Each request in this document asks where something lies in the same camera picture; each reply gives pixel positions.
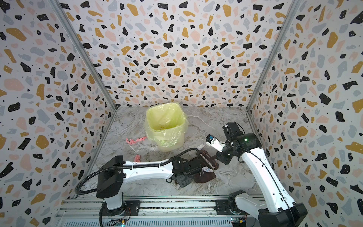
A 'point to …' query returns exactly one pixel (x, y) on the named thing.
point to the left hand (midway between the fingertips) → (186, 177)
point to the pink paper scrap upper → (139, 139)
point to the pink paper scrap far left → (131, 142)
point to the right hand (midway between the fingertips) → (217, 152)
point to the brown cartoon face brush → (207, 160)
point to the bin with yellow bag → (166, 123)
